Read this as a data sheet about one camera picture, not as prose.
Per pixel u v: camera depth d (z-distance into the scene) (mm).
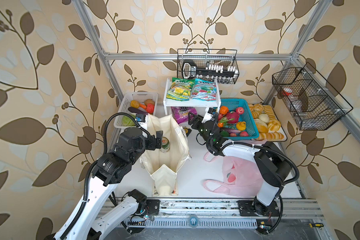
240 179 789
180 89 788
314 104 726
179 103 769
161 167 600
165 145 866
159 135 575
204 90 771
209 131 655
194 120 756
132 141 444
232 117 1019
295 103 707
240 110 1075
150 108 1083
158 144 579
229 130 1018
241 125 1006
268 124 1029
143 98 1185
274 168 474
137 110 1123
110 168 406
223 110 1048
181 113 851
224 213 737
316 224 694
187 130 1016
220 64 940
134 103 1146
